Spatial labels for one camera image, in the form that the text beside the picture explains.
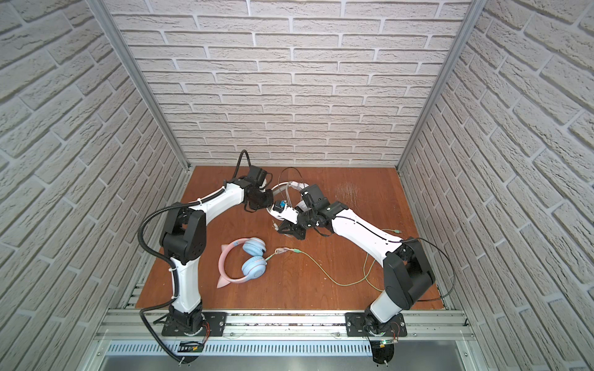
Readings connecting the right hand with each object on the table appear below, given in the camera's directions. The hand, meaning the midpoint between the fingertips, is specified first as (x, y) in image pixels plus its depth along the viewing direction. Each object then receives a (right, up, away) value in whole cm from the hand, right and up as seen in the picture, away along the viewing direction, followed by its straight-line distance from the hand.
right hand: (282, 226), depth 79 cm
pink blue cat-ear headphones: (-10, -15, 0) cm, 18 cm away
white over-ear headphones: (+4, +15, +15) cm, 22 cm away
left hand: (-5, +8, +18) cm, 21 cm away
